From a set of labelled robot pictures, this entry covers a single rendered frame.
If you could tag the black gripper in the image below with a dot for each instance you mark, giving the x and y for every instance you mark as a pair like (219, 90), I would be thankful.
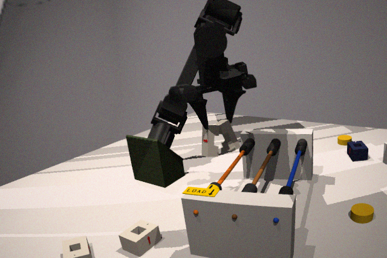
(194, 94)

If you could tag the yellow short cylinder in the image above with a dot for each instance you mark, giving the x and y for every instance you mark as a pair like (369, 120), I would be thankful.
(343, 139)
(362, 213)

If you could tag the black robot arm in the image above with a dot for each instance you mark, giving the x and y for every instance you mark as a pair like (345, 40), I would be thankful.
(216, 19)

